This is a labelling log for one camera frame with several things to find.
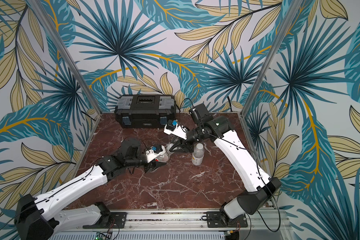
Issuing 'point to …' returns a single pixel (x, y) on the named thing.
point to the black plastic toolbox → (144, 111)
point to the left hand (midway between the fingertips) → (162, 160)
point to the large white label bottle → (197, 156)
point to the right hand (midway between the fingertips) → (173, 144)
